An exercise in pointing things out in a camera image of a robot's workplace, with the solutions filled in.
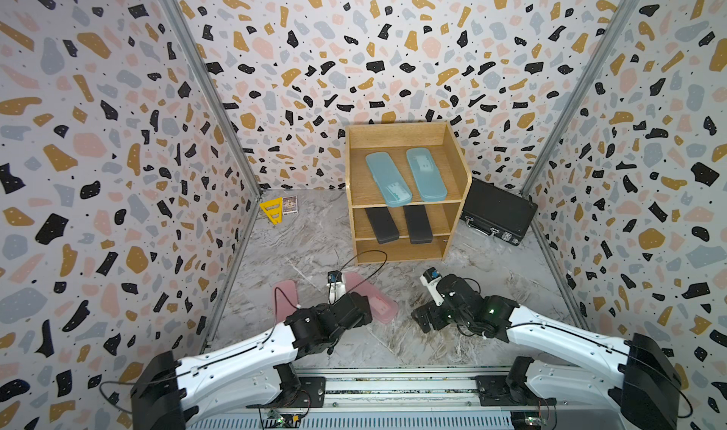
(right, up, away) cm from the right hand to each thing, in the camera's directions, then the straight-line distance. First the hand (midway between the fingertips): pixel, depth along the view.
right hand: (420, 310), depth 80 cm
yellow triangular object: (-55, +30, +33) cm, 71 cm away
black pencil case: (0, +24, +7) cm, 26 cm away
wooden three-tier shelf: (-4, +36, -2) cm, 36 cm away
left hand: (-18, +2, -2) cm, 18 cm away
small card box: (-49, +32, +36) cm, 68 cm away
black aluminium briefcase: (+34, +28, +30) cm, 53 cm away
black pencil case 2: (-11, +24, +7) cm, 28 cm away
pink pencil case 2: (-31, +10, -23) cm, 40 cm away
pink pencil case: (-11, -2, +7) cm, 13 cm away
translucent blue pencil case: (+2, +37, +1) cm, 37 cm away
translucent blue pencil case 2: (-9, +37, -1) cm, 38 cm away
